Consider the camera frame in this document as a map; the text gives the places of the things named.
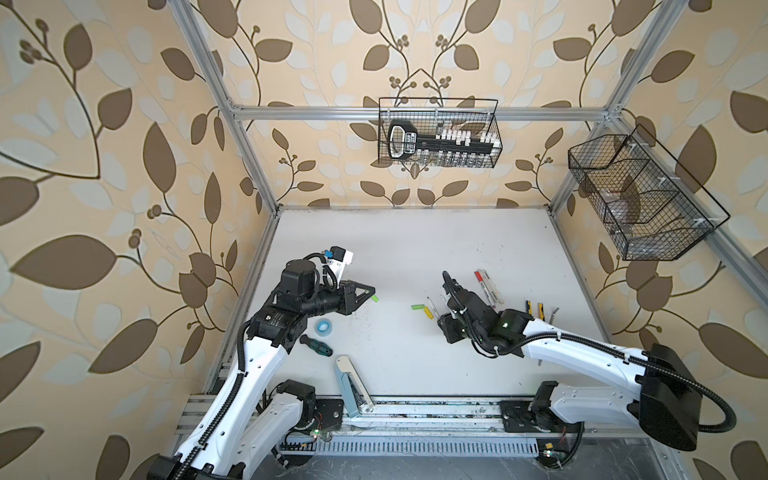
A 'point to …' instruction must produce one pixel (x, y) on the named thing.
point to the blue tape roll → (323, 326)
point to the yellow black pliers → (541, 311)
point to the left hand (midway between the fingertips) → (374, 290)
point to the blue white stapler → (357, 399)
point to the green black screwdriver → (316, 346)
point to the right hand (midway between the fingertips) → (443, 323)
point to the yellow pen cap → (428, 313)
